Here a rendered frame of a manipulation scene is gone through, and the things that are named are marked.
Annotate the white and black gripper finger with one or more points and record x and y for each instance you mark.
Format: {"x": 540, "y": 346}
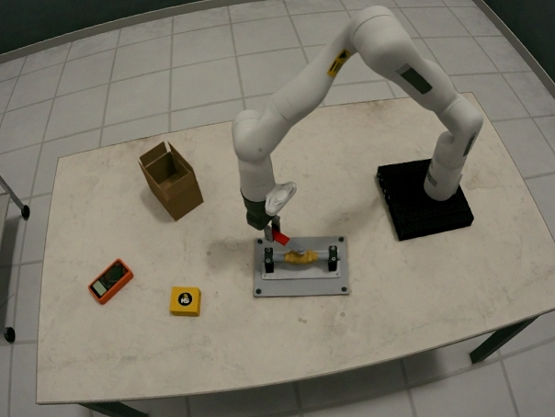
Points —
{"x": 268, "y": 233}
{"x": 275, "y": 223}

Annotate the brown cardboard box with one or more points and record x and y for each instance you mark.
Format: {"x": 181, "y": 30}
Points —
{"x": 175, "y": 177}

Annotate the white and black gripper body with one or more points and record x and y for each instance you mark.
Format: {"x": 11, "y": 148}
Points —
{"x": 264, "y": 202}

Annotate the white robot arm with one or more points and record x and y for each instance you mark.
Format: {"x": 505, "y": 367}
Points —
{"x": 387, "y": 49}

